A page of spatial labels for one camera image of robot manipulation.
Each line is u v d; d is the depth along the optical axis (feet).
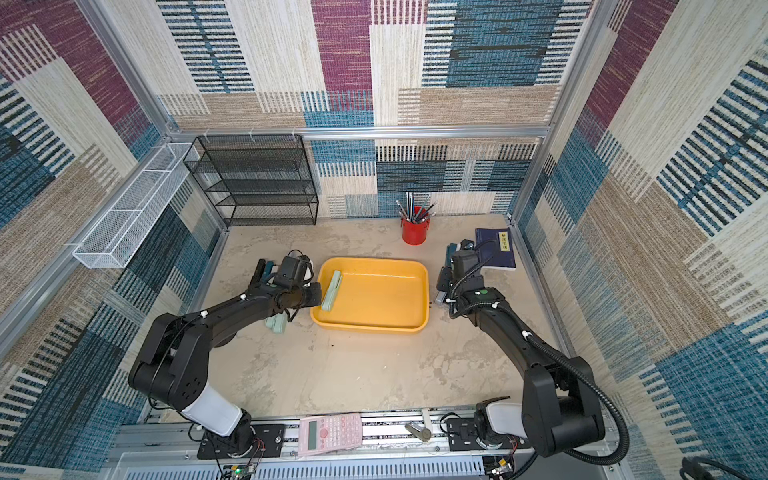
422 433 2.39
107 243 2.30
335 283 3.25
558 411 1.35
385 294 3.17
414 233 3.74
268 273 3.35
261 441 2.39
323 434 2.41
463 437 2.39
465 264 2.16
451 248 3.00
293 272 2.41
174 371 1.48
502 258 3.51
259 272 3.35
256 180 3.56
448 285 2.55
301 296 2.61
